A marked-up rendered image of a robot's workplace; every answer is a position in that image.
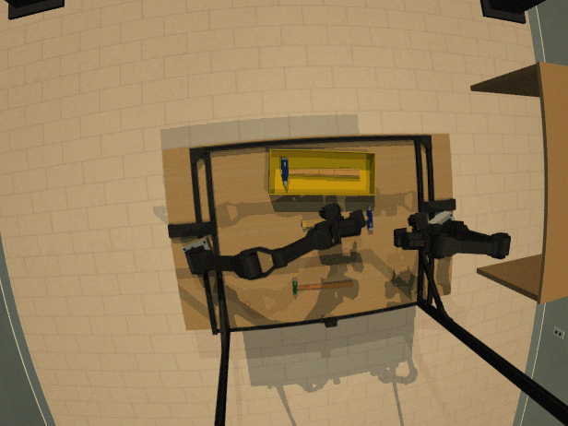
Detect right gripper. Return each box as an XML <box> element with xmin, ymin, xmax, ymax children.
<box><xmin>394</xmin><ymin>223</ymin><xmax>442</xmax><ymax>247</ymax></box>

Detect hammer with blue head and wooden handle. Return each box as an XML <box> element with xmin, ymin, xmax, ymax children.
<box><xmin>281</xmin><ymin>158</ymin><xmax>360</xmax><ymax>185</ymax></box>

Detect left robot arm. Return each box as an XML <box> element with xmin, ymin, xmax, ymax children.
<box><xmin>185</xmin><ymin>203</ymin><xmax>361</xmax><ymax>280</ymax></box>

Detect yellow bin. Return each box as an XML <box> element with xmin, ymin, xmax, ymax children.
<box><xmin>268</xmin><ymin>149</ymin><xmax>375</xmax><ymax>195</ymax></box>

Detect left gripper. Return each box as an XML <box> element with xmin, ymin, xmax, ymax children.
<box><xmin>333</xmin><ymin>209</ymin><xmax>366</xmax><ymax>228</ymax></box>

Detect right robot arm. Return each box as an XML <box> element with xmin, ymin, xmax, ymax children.
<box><xmin>401</xmin><ymin>211</ymin><xmax>511</xmax><ymax>260</ymax></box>

